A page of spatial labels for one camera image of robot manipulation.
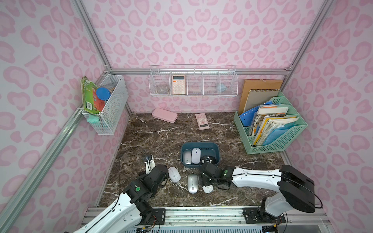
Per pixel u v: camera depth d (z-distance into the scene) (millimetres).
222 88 999
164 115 1179
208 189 801
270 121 809
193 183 819
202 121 1134
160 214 737
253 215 728
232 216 750
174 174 857
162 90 951
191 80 1016
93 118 639
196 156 927
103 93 754
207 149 980
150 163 666
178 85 947
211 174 638
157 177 568
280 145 911
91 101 699
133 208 500
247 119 1001
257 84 1001
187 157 930
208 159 752
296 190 423
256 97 954
